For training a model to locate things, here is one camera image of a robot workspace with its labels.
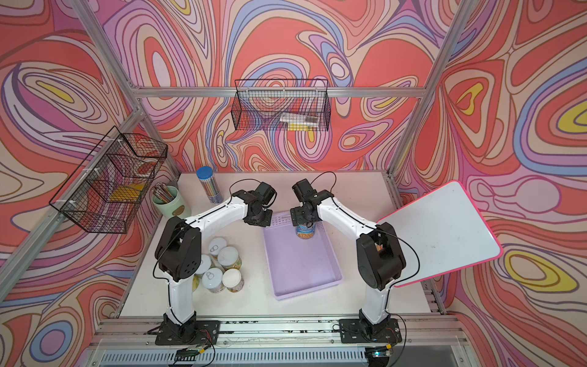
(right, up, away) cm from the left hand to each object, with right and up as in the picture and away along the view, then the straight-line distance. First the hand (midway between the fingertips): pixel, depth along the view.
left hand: (266, 221), depth 94 cm
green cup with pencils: (-41, +9, -1) cm, 42 cm away
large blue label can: (+15, -4, -3) cm, 16 cm away
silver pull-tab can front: (-17, -19, -15) cm, 30 cm away
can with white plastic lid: (-10, -19, -16) cm, 26 cm away
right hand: (+17, +1, -3) cm, 17 cm away
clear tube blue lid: (-25, +16, +2) cm, 29 cm away
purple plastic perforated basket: (+14, -18, -4) cm, 23 cm away
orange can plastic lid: (-13, -12, -11) cm, 21 cm away
